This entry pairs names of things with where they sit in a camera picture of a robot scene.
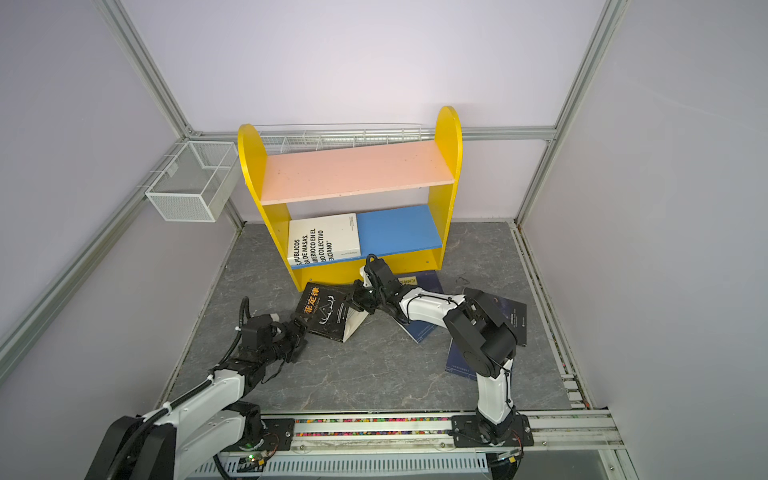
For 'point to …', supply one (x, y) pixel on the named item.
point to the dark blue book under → (419, 329)
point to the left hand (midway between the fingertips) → (315, 330)
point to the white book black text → (323, 238)
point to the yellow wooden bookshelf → (411, 239)
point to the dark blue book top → (426, 279)
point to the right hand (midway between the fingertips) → (338, 301)
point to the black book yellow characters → (329, 312)
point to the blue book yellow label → (457, 362)
